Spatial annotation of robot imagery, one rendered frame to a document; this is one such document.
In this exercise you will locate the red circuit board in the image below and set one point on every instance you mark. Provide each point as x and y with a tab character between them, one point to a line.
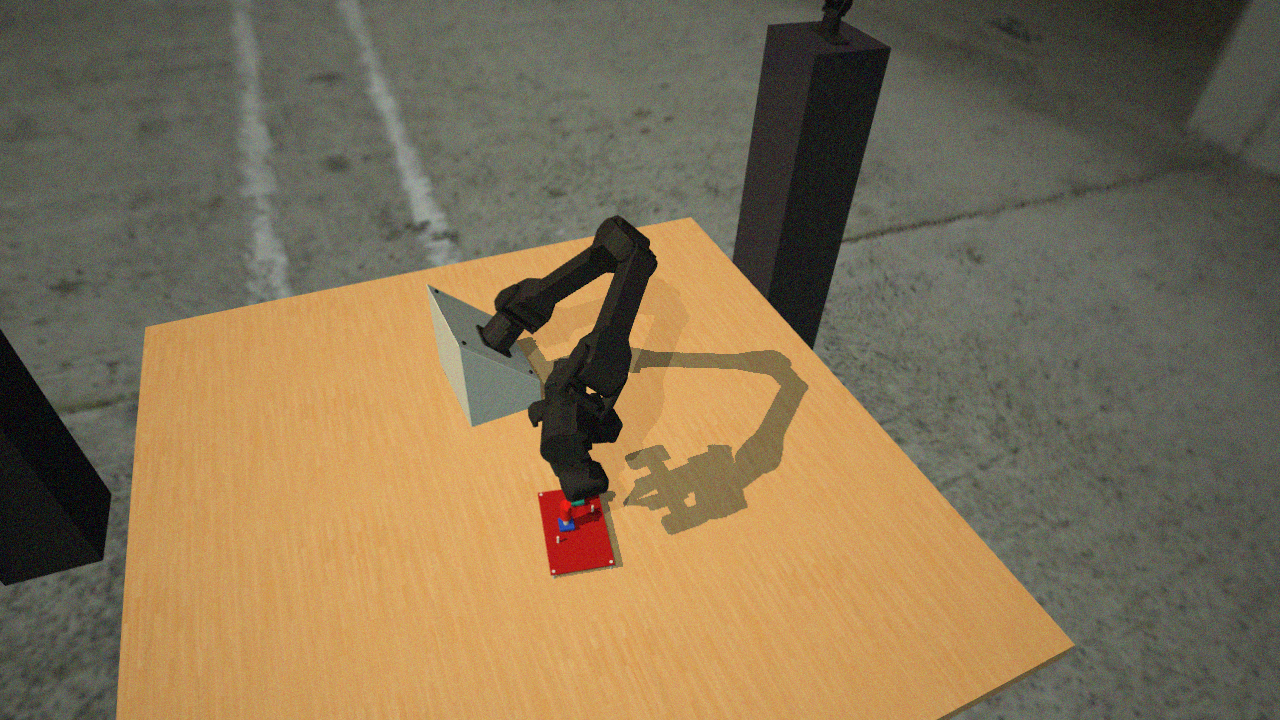
575	534

